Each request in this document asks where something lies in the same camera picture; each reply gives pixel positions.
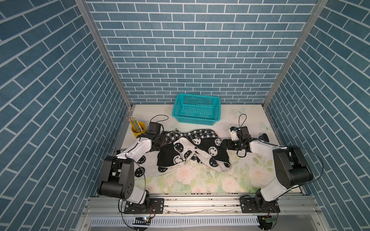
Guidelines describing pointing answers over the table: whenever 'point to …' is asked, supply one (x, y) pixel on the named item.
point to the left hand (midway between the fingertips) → (166, 142)
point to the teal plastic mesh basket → (197, 109)
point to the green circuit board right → (271, 219)
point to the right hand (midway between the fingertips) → (226, 144)
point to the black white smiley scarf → (202, 147)
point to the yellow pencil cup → (137, 133)
